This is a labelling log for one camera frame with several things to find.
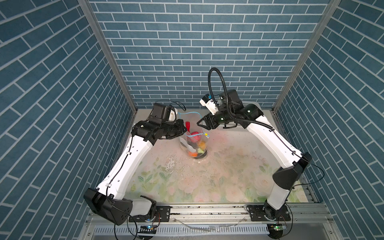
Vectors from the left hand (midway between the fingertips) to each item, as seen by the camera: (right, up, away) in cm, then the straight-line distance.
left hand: (188, 128), depth 71 cm
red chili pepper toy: (-2, +1, +16) cm, 16 cm away
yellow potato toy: (+7, -10, +17) cm, 21 cm away
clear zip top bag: (+3, -7, +3) cm, 8 cm away
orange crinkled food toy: (+2, -16, +15) cm, 22 cm away
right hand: (+5, +5, 0) cm, 7 cm away
